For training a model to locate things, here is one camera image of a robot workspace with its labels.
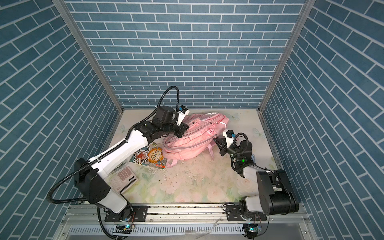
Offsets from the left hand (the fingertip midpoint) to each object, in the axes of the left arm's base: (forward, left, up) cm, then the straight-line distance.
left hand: (188, 126), depth 78 cm
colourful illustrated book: (-4, +25, -25) cm, 36 cm away
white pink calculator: (-19, +37, -24) cm, 48 cm away
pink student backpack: (-7, -4, -3) cm, 9 cm away
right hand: (-2, -15, -8) cm, 17 cm away
